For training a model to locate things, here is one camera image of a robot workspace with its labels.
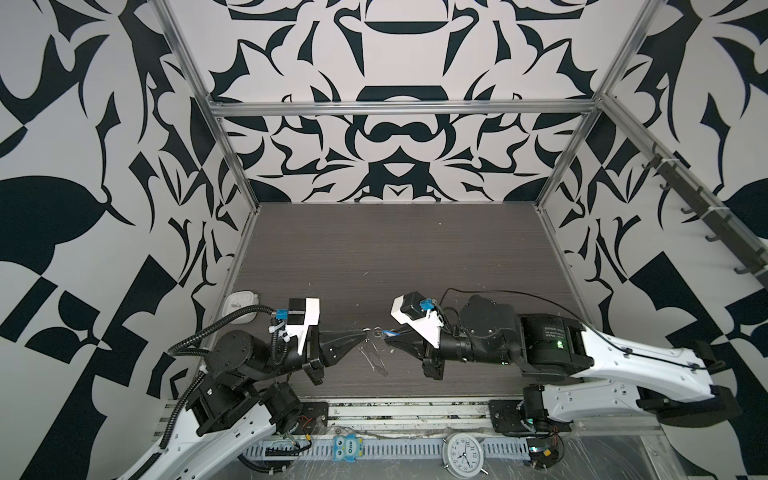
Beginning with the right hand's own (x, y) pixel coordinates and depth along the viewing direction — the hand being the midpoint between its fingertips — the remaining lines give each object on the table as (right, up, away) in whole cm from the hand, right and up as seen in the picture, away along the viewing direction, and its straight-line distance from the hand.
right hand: (390, 338), depth 52 cm
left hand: (-4, +2, -2) cm, 5 cm away
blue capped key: (0, +1, 0) cm, 1 cm away
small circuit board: (+36, -33, +19) cm, 52 cm away
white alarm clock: (+16, -31, +15) cm, 38 cm away
